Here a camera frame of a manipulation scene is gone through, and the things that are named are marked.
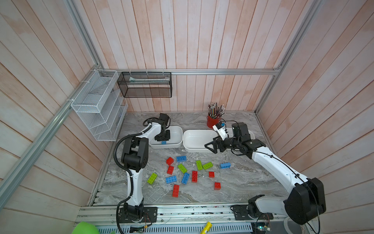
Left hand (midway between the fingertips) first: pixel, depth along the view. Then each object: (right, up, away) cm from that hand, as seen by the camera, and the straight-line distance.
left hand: (165, 139), depth 101 cm
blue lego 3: (+7, -22, -17) cm, 28 cm away
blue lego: (-1, -2, -2) cm, 3 cm away
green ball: (-32, -37, -36) cm, 61 cm away
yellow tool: (+24, -40, -32) cm, 57 cm away
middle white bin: (+21, -1, +3) cm, 21 cm away
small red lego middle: (+30, -20, -15) cm, 39 cm away
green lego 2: (+23, -15, -10) cm, 30 cm away
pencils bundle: (+37, +20, +6) cm, 43 cm away
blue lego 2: (+41, -15, -12) cm, 45 cm away
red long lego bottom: (+9, -27, -21) cm, 35 cm away
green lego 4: (-5, -21, -17) cm, 28 cm away
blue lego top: (+12, -11, -9) cm, 19 cm away
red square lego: (+4, -13, -10) cm, 17 cm away
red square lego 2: (+5, -17, -14) cm, 23 cm away
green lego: (+12, -17, -11) cm, 24 cm away
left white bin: (+8, +1, -2) cm, 8 cm away
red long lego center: (+20, -21, -16) cm, 33 cm away
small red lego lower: (+33, -26, -16) cm, 45 cm away
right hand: (+28, +1, -20) cm, 35 cm away
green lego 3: (+28, -16, -10) cm, 34 cm away
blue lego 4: (+14, -21, -17) cm, 31 cm away
